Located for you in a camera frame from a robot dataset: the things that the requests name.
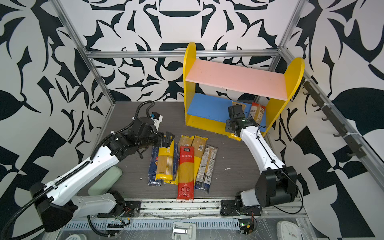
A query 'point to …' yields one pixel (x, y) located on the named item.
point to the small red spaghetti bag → (256, 112)
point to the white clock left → (79, 236)
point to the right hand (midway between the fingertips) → (235, 124)
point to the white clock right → (288, 230)
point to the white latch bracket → (184, 231)
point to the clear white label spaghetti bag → (208, 159)
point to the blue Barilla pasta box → (153, 169)
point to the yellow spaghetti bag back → (199, 142)
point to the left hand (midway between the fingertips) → (167, 132)
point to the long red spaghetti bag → (186, 173)
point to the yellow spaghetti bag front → (233, 135)
